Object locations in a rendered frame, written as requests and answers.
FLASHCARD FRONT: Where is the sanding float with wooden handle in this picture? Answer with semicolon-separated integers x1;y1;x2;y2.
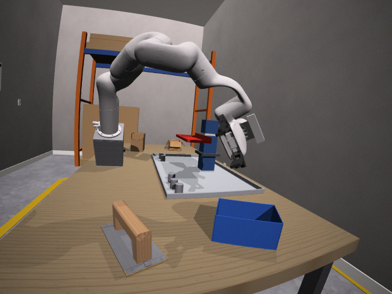
101;200;169;277

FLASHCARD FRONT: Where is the blue open box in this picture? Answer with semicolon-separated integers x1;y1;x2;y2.
212;199;283;250

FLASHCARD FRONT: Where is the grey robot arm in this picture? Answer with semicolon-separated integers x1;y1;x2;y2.
92;32;265;144

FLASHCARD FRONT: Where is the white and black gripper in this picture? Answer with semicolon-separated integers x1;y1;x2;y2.
215;114;248;169

